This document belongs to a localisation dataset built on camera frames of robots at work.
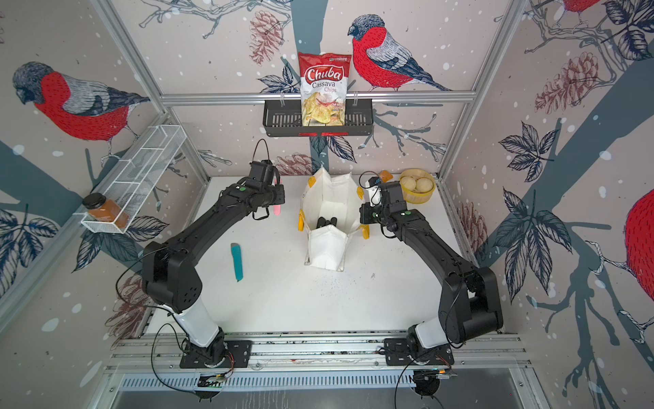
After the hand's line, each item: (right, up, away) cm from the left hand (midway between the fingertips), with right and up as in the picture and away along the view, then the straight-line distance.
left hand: (284, 187), depth 88 cm
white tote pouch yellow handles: (+16, -3, +11) cm, 20 cm away
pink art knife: (-2, -8, -2) cm, 8 cm away
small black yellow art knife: (+18, -14, +15) cm, 27 cm away
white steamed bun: (+58, +2, +22) cm, 62 cm away
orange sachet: (+43, +6, +32) cm, 54 cm away
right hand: (+27, -7, -1) cm, 28 cm away
